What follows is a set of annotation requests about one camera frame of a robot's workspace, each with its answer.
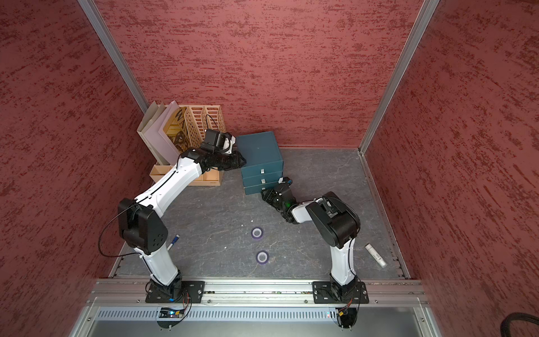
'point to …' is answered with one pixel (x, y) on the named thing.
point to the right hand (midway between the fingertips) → (263, 195)
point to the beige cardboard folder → (155, 110)
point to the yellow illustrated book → (177, 131)
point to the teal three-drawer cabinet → (264, 160)
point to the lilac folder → (166, 154)
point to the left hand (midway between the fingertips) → (242, 166)
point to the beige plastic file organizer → (198, 119)
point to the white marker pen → (375, 255)
